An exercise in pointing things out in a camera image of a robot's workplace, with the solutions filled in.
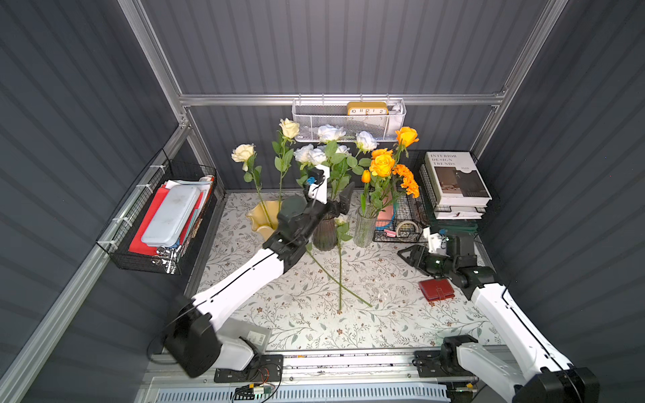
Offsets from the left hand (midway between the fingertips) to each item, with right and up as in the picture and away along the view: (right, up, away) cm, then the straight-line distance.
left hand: (342, 180), depth 65 cm
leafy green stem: (-12, -23, +34) cm, 42 cm away
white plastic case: (-48, -13, +2) cm, 50 cm away
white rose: (0, +3, +18) cm, 18 cm away
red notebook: (+34, -36, +21) cm, 53 cm away
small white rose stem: (+2, -17, +39) cm, 43 cm away
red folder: (-54, -18, 0) cm, 57 cm away
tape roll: (+26, -13, +34) cm, 44 cm away
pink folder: (+21, -10, +42) cm, 48 cm away
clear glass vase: (+10, -15, +31) cm, 36 cm away
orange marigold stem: (+22, +1, +12) cm, 25 cm away
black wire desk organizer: (+33, -11, +43) cm, 56 cm away
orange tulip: (+9, +3, +17) cm, 20 cm away
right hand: (+22, -22, +13) cm, 34 cm away
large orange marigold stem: (+19, -4, +15) cm, 24 cm away
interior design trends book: (+43, +2, +23) cm, 49 cm away
